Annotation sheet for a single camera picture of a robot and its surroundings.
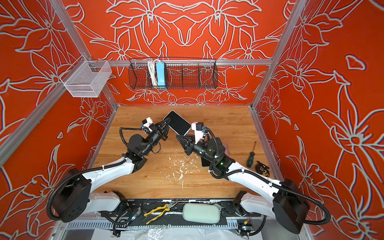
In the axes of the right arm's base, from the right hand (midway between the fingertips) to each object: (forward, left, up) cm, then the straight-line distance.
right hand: (175, 137), depth 66 cm
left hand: (+8, +2, +4) cm, 9 cm away
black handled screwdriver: (+1, -43, -27) cm, 51 cm away
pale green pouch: (-26, -14, -26) cm, 40 cm away
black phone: (+8, -1, +1) cm, 8 cm away
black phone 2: (0, -15, -28) cm, 32 cm away
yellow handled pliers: (-23, +6, -28) cm, 37 cm away
